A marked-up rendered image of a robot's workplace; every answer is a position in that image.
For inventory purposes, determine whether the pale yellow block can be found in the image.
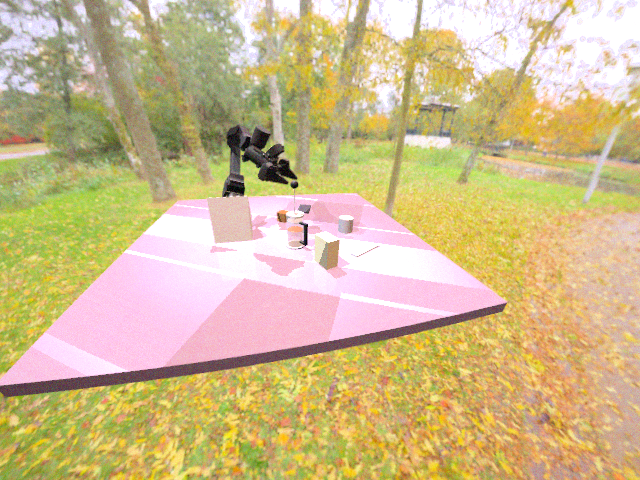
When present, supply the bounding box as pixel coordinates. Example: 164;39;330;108
314;231;340;270

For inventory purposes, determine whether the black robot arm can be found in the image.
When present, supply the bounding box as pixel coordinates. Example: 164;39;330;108
222;124;285;197

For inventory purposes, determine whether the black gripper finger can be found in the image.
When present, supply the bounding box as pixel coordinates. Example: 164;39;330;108
266;166;288;184
280;162;297;180

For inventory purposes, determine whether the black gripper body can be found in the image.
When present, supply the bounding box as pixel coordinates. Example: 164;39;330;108
255;152;289;181

